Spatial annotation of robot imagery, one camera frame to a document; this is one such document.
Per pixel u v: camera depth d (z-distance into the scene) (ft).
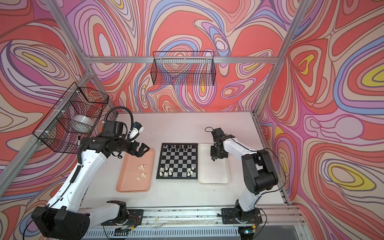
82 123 2.31
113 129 1.86
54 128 2.21
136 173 2.89
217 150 2.58
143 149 2.25
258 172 1.55
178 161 2.99
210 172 2.89
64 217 1.19
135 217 2.40
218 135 2.46
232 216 2.39
